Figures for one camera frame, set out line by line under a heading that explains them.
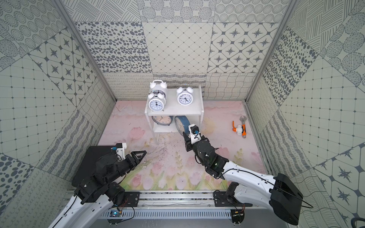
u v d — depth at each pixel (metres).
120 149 0.67
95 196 0.50
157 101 0.66
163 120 0.82
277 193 0.41
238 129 1.00
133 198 0.74
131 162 0.63
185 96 0.69
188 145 0.66
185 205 0.73
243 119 1.08
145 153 0.71
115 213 0.72
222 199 0.74
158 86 0.70
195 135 0.61
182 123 0.72
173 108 0.73
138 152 0.68
